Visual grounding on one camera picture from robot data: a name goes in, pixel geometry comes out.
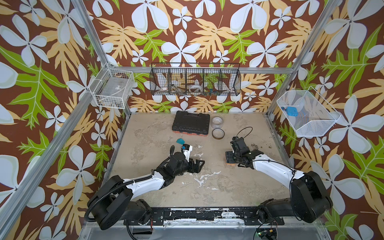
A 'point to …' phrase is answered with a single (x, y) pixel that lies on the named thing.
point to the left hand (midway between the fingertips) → (198, 159)
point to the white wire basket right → (308, 115)
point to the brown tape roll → (218, 133)
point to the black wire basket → (195, 79)
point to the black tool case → (196, 124)
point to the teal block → (180, 141)
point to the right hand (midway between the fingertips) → (230, 155)
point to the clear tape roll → (216, 122)
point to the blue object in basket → (292, 111)
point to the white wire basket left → (111, 87)
